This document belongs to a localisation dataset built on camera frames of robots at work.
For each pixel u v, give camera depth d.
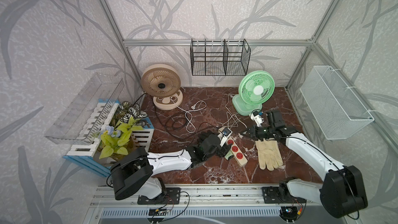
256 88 0.88
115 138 0.69
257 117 0.77
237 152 0.85
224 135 0.68
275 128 0.65
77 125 0.63
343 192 0.40
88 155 0.59
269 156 0.85
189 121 1.02
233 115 1.04
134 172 0.42
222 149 0.71
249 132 0.75
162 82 0.91
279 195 0.72
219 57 1.04
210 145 0.60
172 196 0.74
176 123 1.00
